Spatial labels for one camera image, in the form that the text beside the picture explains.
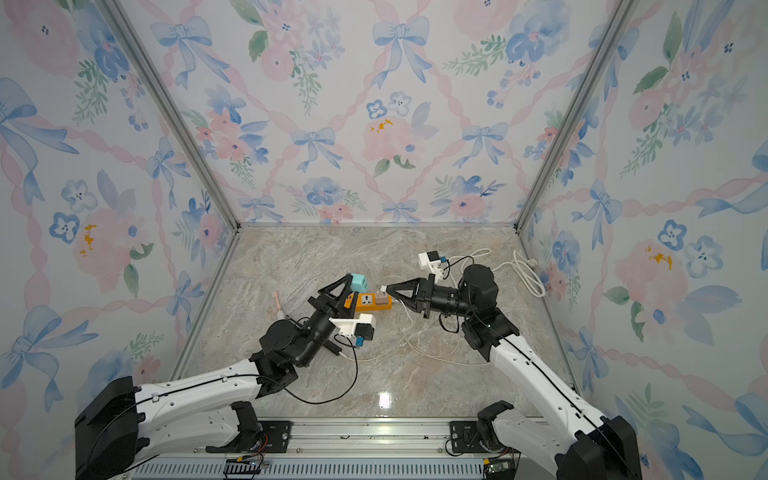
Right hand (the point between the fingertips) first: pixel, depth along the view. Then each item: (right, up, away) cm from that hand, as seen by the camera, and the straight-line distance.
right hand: (390, 292), depth 64 cm
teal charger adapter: (-7, +2, 0) cm, 7 cm away
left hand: (-10, +3, +2) cm, 11 cm away
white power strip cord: (+49, +3, +42) cm, 65 cm away
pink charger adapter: (-3, -5, +27) cm, 28 cm away
